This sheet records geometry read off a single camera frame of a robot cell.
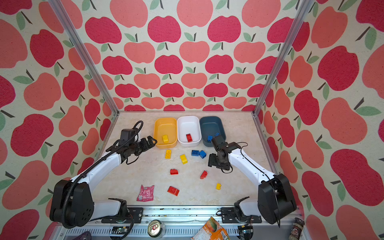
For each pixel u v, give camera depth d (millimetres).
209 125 1142
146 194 802
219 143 679
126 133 677
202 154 956
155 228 617
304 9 700
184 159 941
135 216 746
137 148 748
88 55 889
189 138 1037
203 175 866
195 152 957
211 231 681
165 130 1063
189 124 1125
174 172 882
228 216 732
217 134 1044
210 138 1061
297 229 677
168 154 976
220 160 703
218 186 839
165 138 1021
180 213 767
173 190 806
